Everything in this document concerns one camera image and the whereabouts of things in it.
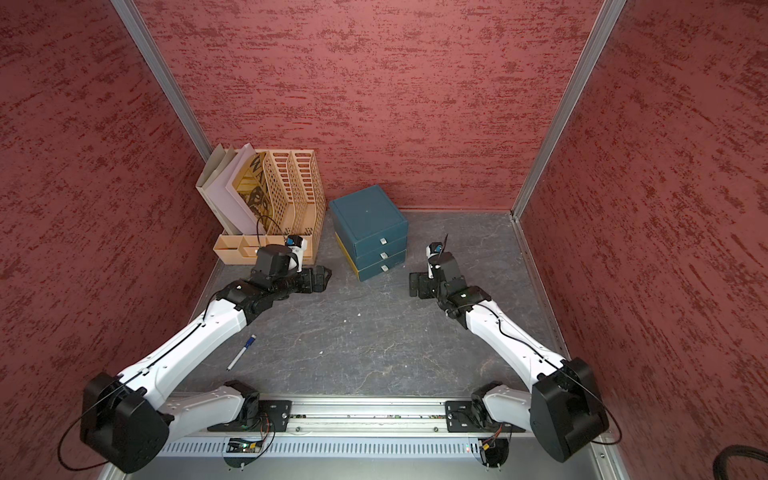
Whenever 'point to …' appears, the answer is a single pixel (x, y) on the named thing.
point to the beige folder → (217, 161)
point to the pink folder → (225, 199)
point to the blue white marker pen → (247, 345)
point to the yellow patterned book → (253, 189)
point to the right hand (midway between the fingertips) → (425, 281)
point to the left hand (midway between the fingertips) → (315, 277)
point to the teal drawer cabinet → (371, 230)
